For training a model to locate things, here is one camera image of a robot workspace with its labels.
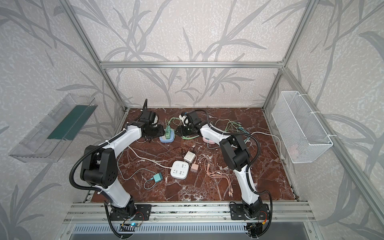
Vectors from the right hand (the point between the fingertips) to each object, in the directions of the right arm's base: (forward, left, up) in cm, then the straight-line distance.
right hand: (178, 127), depth 96 cm
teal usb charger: (-30, +10, -7) cm, 32 cm away
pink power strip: (-5, -19, -9) cm, 22 cm away
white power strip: (-26, -2, -7) cm, 27 cm away
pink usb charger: (-24, -11, -8) cm, 27 cm away
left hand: (-2, +8, +2) cm, 9 cm away
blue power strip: (-5, +11, -7) cm, 14 cm away
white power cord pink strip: (+1, -65, -12) cm, 66 cm away
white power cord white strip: (-16, +24, -10) cm, 30 cm away
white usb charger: (-17, -7, -8) cm, 20 cm away
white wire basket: (-23, -58, +25) cm, 67 cm away
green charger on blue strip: (-2, +7, -2) cm, 8 cm away
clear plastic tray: (-23, +52, +22) cm, 61 cm away
